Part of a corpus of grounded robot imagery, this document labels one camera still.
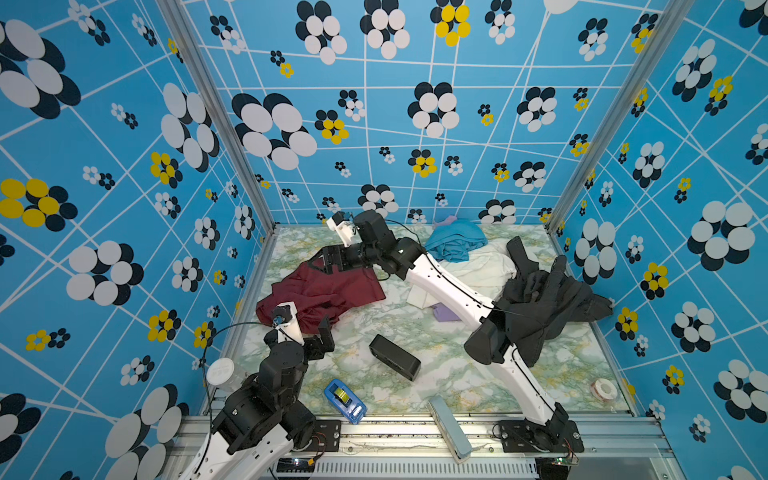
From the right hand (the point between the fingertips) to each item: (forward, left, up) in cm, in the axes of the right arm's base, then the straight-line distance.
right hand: (322, 261), depth 77 cm
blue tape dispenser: (-28, -6, -22) cm, 36 cm away
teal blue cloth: (+23, -39, -18) cm, 49 cm away
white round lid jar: (-26, +21, -10) cm, 34 cm away
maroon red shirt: (+1, +6, -18) cm, 19 cm away
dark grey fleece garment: (0, -62, -21) cm, 65 cm away
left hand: (-15, +1, -4) cm, 15 cm away
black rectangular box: (-18, -18, -18) cm, 31 cm away
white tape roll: (-24, -75, -26) cm, 82 cm away
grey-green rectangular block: (-34, -32, -23) cm, 52 cm away
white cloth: (+11, -48, -19) cm, 53 cm away
